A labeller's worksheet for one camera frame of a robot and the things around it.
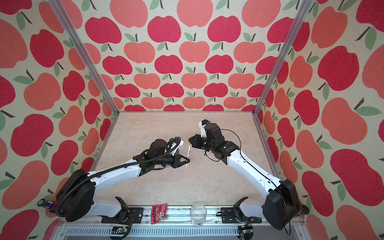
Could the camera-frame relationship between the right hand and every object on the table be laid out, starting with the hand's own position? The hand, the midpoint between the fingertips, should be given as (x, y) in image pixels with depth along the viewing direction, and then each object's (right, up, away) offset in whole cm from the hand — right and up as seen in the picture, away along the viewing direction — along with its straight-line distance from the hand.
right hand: (192, 138), depth 78 cm
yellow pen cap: (-1, +1, 0) cm, 2 cm away
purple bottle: (-61, -26, -16) cm, 68 cm away
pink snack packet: (-17, -37, -3) cm, 41 cm away
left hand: (-1, -12, -2) cm, 12 cm away
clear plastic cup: (+3, -39, -1) cm, 39 cm away
